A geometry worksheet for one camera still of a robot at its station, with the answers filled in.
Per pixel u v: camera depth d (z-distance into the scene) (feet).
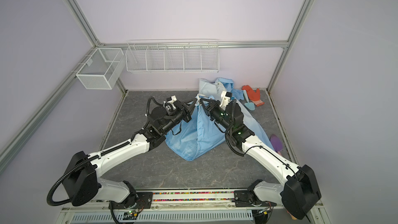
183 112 2.15
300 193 1.28
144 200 2.42
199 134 2.49
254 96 3.80
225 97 2.22
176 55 3.22
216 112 2.08
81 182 1.35
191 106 2.20
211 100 2.27
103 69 3.19
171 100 2.32
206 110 2.07
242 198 2.42
